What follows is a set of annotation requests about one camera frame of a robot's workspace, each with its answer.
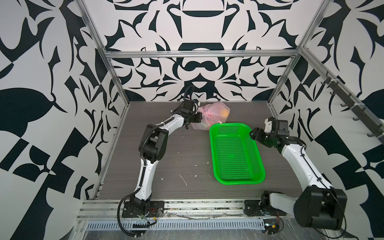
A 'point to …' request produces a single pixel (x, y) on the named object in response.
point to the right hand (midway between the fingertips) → (254, 132)
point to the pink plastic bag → (212, 113)
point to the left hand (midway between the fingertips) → (200, 114)
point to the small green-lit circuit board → (271, 225)
